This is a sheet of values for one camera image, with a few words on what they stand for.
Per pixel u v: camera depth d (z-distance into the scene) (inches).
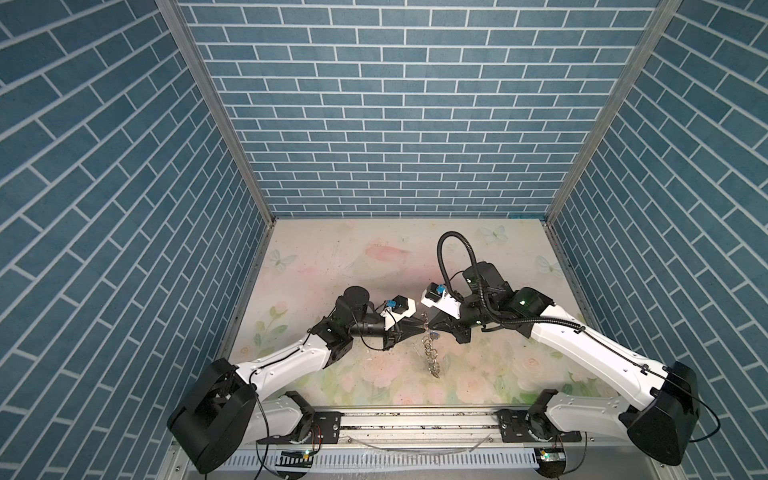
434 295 24.7
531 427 26.2
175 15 27.6
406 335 27.8
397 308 24.7
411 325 28.0
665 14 27.9
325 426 29.1
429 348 28.5
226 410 16.1
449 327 26.8
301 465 28.4
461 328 25.4
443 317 25.6
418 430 29.6
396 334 26.3
